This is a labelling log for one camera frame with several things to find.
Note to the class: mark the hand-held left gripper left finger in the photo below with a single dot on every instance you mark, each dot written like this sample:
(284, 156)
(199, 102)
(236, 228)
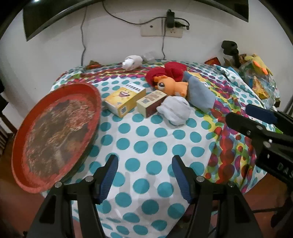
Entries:
(107, 180)

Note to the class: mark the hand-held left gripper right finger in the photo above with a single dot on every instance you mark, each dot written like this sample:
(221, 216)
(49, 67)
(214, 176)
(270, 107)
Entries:
(183, 180)

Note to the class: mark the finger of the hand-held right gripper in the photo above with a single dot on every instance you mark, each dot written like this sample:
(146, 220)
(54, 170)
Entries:
(261, 113)
(242, 124)

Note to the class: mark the blue grey sock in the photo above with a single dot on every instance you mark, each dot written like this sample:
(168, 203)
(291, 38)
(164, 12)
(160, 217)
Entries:
(200, 93)

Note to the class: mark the pale striped sock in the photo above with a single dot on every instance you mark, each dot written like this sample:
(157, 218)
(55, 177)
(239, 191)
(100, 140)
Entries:
(175, 111)

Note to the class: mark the round red tray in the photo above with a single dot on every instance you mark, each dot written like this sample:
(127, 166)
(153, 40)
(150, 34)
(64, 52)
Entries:
(57, 132)

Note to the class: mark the orange rubber toy animal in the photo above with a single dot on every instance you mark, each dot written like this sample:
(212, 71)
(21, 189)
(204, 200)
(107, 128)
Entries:
(174, 88)

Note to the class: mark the yellow smile print box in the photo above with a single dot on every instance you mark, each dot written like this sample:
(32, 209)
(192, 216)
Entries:
(123, 97)

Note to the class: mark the small beige box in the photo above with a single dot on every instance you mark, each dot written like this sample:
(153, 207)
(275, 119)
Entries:
(150, 101)

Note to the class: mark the yellow plush toy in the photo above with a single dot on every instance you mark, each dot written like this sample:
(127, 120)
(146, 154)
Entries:
(258, 63)

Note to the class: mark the polka dot tablecloth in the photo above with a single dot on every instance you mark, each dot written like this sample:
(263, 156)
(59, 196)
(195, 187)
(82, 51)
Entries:
(148, 137)

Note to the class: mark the red packet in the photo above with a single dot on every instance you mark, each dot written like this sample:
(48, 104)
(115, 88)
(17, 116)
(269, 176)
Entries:
(212, 61)

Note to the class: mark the black stand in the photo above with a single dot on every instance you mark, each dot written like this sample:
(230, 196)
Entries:
(229, 45)

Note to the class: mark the clear plastic wrap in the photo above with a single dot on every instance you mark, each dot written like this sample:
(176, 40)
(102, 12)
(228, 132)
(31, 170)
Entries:
(148, 56)

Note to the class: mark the red orange ornament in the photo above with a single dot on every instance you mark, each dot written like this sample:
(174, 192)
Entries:
(92, 65)

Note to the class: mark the black plug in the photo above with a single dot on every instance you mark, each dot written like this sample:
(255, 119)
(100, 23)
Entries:
(182, 25)

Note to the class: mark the dark wooden chair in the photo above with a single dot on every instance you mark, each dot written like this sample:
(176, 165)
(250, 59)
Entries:
(5, 114)

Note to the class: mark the white rolled sock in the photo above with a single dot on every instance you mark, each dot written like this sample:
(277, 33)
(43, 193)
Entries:
(132, 61)

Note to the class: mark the black charger adapter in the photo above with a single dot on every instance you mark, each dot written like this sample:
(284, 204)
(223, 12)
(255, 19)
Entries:
(170, 19)

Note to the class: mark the beige wall outlet plate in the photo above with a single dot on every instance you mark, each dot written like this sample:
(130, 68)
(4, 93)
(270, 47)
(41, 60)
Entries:
(151, 29)

